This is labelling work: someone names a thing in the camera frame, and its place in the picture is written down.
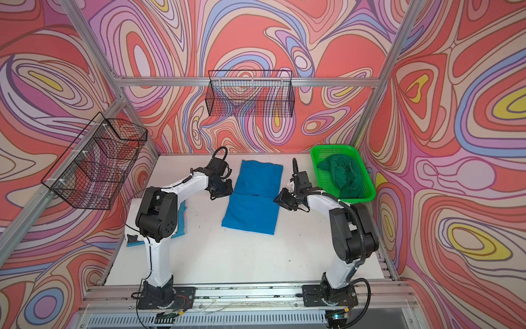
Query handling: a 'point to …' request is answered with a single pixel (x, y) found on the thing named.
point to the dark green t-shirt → (346, 174)
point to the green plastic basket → (324, 177)
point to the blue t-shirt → (252, 206)
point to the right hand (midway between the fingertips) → (278, 204)
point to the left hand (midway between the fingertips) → (235, 190)
